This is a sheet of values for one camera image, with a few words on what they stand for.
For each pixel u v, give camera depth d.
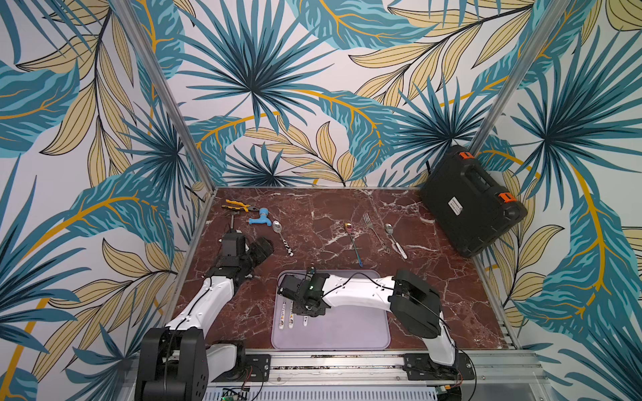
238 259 0.66
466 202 0.95
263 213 1.07
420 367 0.74
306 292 0.62
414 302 0.51
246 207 1.10
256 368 0.74
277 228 1.03
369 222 1.07
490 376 0.75
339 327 0.82
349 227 1.04
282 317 0.82
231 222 1.06
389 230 1.04
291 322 0.81
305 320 0.82
